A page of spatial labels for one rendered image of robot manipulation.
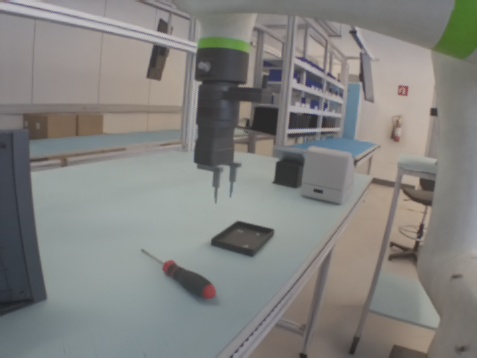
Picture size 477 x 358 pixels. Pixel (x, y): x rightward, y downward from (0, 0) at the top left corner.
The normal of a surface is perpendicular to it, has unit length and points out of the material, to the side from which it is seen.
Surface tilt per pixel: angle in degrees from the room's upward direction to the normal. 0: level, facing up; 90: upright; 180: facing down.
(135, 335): 0
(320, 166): 90
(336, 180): 90
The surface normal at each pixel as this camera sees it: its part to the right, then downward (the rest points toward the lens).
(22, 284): 0.51, 0.24
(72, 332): 0.08, -0.97
